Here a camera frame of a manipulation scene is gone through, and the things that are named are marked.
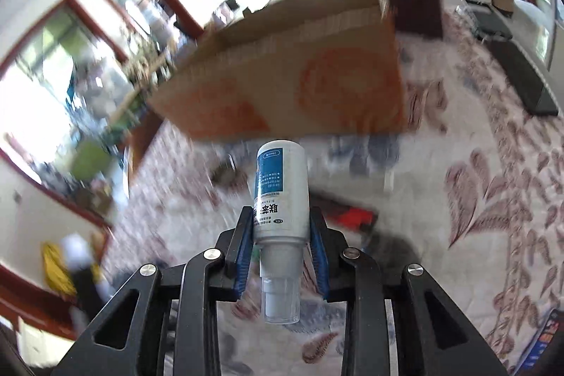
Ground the cardboard box with orange print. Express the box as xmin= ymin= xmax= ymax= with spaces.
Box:
xmin=147 ymin=0 xmax=410 ymax=139

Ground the red and black flat item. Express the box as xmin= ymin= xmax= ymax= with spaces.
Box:
xmin=326 ymin=200 xmax=380 ymax=236

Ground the dark purple box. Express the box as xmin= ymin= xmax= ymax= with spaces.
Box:
xmin=383 ymin=0 xmax=443 ymax=39

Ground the black flat device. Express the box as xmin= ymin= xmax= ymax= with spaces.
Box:
xmin=473 ymin=12 xmax=514 ymax=39

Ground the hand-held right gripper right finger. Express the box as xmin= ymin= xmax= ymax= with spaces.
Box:
xmin=308 ymin=206 xmax=509 ymax=376

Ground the black tablet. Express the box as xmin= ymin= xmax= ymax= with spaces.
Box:
xmin=485 ymin=37 xmax=560 ymax=117

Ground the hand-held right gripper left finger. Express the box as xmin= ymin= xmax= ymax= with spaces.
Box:
xmin=73 ymin=206 xmax=256 ymax=376

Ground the white spray bottle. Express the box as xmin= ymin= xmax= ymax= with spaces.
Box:
xmin=252 ymin=139 xmax=311 ymax=324

